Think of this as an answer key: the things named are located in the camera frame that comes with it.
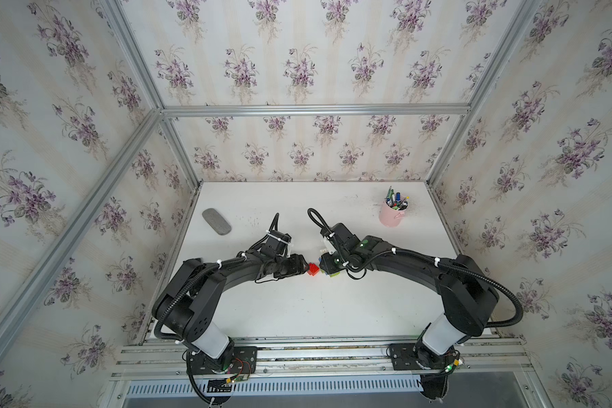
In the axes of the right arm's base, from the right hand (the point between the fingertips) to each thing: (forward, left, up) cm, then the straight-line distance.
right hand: (327, 264), depth 86 cm
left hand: (0, +8, -4) cm, 9 cm away
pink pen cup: (+21, -26, +4) cm, 34 cm away
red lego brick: (-1, +5, -3) cm, 6 cm away
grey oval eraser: (+21, +45, -4) cm, 50 cm away
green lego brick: (-5, -2, +4) cm, 7 cm away
